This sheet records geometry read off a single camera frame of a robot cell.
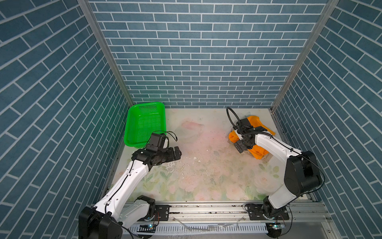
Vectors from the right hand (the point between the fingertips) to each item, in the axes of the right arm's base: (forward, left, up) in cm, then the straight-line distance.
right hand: (245, 141), depth 91 cm
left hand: (-15, +40, +5) cm, 44 cm away
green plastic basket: (+17, +74, -6) cm, 76 cm away
